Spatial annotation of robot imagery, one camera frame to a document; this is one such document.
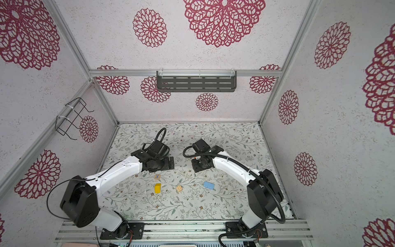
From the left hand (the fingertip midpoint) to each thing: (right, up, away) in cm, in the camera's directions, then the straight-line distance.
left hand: (166, 168), depth 86 cm
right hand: (+16, +2, -1) cm, 17 cm away
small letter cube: (+7, -12, 0) cm, 14 cm away
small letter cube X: (-7, -6, +6) cm, 11 cm away
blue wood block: (+24, -10, +2) cm, 26 cm away
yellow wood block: (-5, -12, +1) cm, 13 cm away
